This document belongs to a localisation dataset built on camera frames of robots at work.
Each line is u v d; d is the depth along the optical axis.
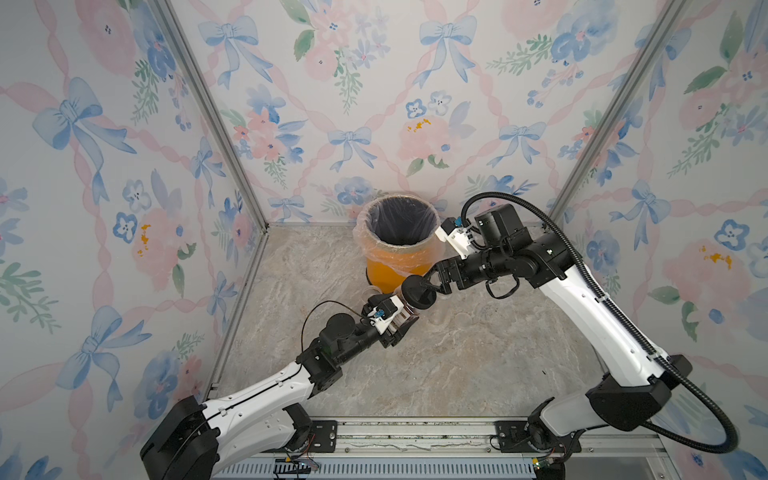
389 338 0.64
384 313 0.59
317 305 0.62
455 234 0.60
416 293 0.71
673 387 0.39
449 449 0.73
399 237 1.03
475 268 0.57
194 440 0.40
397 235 1.03
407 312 0.66
